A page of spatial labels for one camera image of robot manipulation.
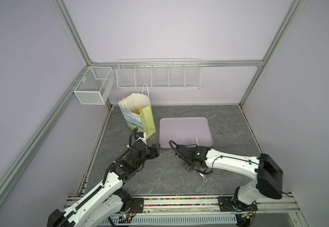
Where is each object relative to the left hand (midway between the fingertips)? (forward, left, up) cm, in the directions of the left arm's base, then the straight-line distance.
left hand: (155, 147), depth 78 cm
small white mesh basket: (+49, +43, +7) cm, 66 cm away
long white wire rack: (+53, -20, +11) cm, 58 cm away
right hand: (-6, -19, -9) cm, 22 cm away
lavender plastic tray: (+21, -20, -17) cm, 34 cm away
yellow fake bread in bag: (+28, +12, 0) cm, 30 cm away
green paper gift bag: (+17, +7, +2) cm, 19 cm away
